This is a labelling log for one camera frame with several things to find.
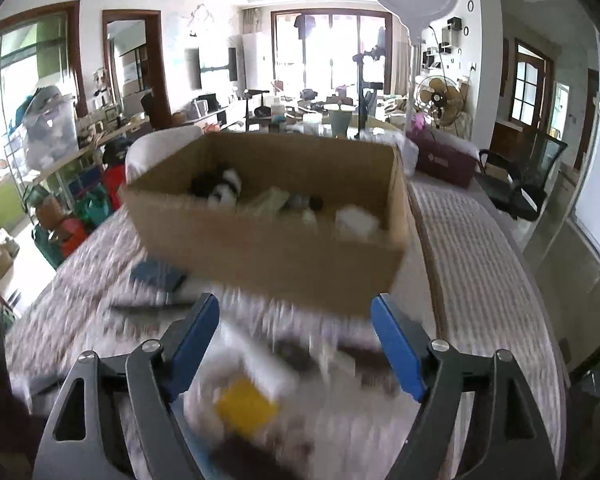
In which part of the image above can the black and white plush toy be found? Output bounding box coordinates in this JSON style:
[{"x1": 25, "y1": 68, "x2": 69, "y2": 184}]
[{"x1": 190, "y1": 162, "x2": 245, "y2": 206}]

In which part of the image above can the yellow card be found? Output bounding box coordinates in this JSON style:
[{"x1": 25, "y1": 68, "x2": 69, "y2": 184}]
[{"x1": 215, "y1": 379, "x2": 281, "y2": 436}]

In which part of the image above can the clear plastic storage bin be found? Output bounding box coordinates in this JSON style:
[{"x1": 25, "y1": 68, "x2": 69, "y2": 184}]
[{"x1": 17, "y1": 85, "x2": 78, "y2": 173}]

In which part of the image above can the balcony sliding glass door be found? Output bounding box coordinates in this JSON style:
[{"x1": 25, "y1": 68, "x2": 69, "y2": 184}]
[{"x1": 271, "y1": 8, "x2": 393, "y2": 96}]

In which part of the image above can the white standing air conditioner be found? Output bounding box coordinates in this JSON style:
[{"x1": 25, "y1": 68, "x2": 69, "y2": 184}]
[{"x1": 240, "y1": 32, "x2": 273, "y2": 93}]

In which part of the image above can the brown cardboard box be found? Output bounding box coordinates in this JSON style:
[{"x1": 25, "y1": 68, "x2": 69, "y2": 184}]
[{"x1": 119, "y1": 131, "x2": 412, "y2": 318}]

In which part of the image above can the maroon gift box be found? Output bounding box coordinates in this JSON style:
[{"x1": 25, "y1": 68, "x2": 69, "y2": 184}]
[{"x1": 409, "y1": 127, "x2": 478, "y2": 190}]

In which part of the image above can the black office chair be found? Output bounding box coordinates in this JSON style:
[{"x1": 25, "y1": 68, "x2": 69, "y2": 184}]
[{"x1": 477, "y1": 137, "x2": 569, "y2": 222}]

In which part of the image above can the wooden door with panes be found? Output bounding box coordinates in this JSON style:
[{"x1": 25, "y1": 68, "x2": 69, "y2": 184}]
[{"x1": 510, "y1": 40, "x2": 556, "y2": 128}]

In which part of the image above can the white lumpy object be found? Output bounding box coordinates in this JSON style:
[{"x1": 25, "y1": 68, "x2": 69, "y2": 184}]
[{"x1": 335, "y1": 205, "x2": 381, "y2": 238}]

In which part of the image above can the metal storage shelf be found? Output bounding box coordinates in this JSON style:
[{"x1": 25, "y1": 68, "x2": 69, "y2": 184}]
[{"x1": 0, "y1": 110, "x2": 131, "y2": 271}]

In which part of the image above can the pale green bucket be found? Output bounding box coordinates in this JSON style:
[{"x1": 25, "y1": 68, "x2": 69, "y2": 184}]
[{"x1": 327, "y1": 107, "x2": 353, "y2": 138}]

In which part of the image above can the white chair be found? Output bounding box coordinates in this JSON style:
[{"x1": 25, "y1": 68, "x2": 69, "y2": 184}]
[{"x1": 125, "y1": 126, "x2": 203, "y2": 186}]

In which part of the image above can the electric standing fan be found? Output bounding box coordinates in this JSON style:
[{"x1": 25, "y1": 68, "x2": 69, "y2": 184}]
[{"x1": 414, "y1": 76, "x2": 463, "y2": 128}]

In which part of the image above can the brown flower pot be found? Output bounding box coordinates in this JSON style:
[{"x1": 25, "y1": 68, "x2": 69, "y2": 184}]
[{"x1": 35, "y1": 195, "x2": 66, "y2": 231}]

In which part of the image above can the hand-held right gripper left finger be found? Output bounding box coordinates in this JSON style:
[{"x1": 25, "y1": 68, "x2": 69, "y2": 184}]
[{"x1": 32, "y1": 292, "x2": 222, "y2": 480}]

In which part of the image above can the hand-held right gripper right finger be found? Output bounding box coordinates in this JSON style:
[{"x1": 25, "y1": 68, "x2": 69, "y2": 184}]
[{"x1": 370, "y1": 293, "x2": 561, "y2": 480}]

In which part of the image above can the dark blue calculator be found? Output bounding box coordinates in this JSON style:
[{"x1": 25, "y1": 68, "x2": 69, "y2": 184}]
[{"x1": 130, "y1": 260, "x2": 188, "y2": 293}]

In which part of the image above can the wooden door frame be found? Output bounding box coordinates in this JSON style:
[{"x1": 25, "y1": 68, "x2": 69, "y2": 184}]
[{"x1": 102, "y1": 9, "x2": 173, "y2": 131}]

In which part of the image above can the red container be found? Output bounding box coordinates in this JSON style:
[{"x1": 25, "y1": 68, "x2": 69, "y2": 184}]
[{"x1": 102, "y1": 167, "x2": 126, "y2": 211}]

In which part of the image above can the black tripod stand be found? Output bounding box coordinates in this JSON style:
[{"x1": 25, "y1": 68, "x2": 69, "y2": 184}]
[{"x1": 352, "y1": 45, "x2": 388, "y2": 136}]

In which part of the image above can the pale green box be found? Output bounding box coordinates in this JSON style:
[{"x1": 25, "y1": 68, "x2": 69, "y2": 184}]
[{"x1": 242, "y1": 187, "x2": 291, "y2": 216}]

